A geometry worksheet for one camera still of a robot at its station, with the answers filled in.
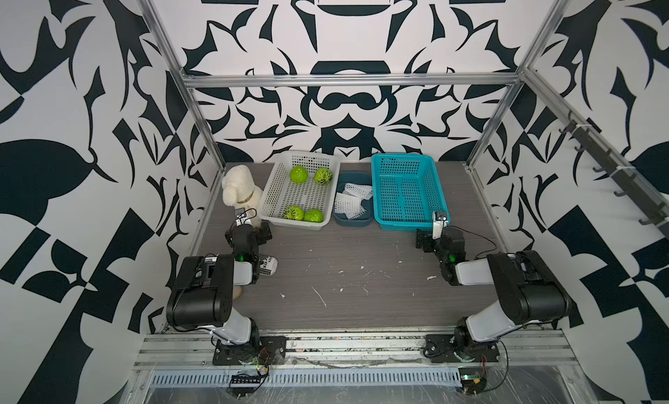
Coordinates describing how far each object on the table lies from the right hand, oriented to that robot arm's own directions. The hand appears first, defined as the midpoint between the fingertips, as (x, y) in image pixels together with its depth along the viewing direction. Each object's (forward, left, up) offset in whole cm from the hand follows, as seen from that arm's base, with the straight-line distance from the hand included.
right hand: (432, 224), depth 96 cm
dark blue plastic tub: (+22, +26, +4) cm, 34 cm away
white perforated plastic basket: (+17, +57, -1) cm, 60 cm away
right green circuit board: (-46, -1, -5) cm, 46 cm away
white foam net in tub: (+10, +25, +7) cm, 28 cm away
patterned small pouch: (-15, +57, 0) cm, 59 cm away
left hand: (0, +67, +4) cm, 67 cm away
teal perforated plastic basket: (+20, +5, -4) cm, 21 cm away
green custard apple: (+23, +50, +3) cm, 55 cm away
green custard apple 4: (+2, +43, +4) cm, 43 cm away
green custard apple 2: (+22, +40, +3) cm, 46 cm away
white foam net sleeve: (+11, +30, -3) cm, 32 cm away
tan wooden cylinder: (-23, +66, -1) cm, 70 cm away
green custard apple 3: (+3, +50, +5) cm, 50 cm away
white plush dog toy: (+5, +67, +16) cm, 69 cm away
